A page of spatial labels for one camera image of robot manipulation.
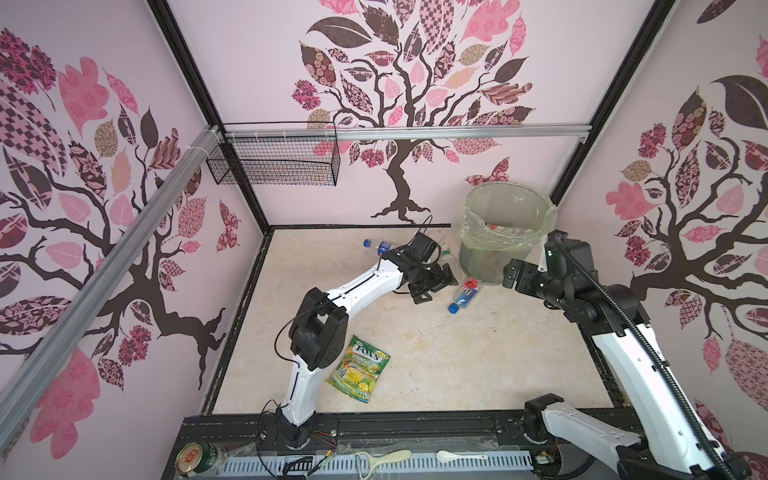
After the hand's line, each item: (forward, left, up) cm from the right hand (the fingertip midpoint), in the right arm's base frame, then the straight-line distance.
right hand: (523, 270), depth 69 cm
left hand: (+5, +15, -17) cm, 23 cm away
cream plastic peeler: (-33, +31, -30) cm, 54 cm away
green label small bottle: (+26, +12, -27) cm, 40 cm away
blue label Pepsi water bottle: (+29, +35, -24) cm, 52 cm away
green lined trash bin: (+37, -10, -21) cm, 44 cm away
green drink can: (-34, +74, -19) cm, 83 cm away
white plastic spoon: (-34, +19, -29) cm, 48 cm away
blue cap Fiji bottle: (+10, +6, -25) cm, 28 cm away
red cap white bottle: (+27, -3, -13) cm, 30 cm away
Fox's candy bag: (-13, +40, -28) cm, 51 cm away
